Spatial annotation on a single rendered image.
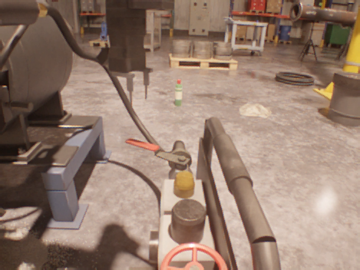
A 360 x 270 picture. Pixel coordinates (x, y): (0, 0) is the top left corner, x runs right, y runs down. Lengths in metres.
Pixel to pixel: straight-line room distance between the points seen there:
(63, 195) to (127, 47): 0.67
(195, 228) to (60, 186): 0.70
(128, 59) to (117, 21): 0.07
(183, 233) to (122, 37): 0.34
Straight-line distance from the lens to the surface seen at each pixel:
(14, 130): 1.04
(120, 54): 0.47
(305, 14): 7.05
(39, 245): 1.04
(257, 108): 2.34
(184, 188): 0.41
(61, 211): 1.04
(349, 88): 2.39
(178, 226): 0.33
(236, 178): 0.30
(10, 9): 0.63
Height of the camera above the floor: 0.74
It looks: 26 degrees down
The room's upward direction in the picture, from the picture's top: 3 degrees clockwise
